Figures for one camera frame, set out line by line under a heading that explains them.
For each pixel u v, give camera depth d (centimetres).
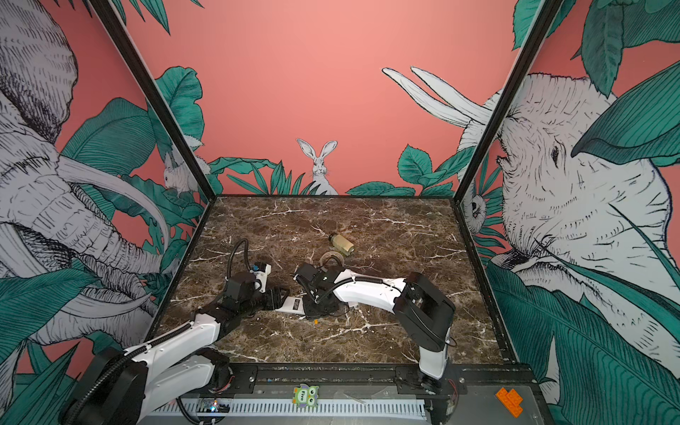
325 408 70
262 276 79
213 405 70
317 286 64
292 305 87
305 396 70
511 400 70
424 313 46
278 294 78
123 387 40
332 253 101
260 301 75
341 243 102
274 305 76
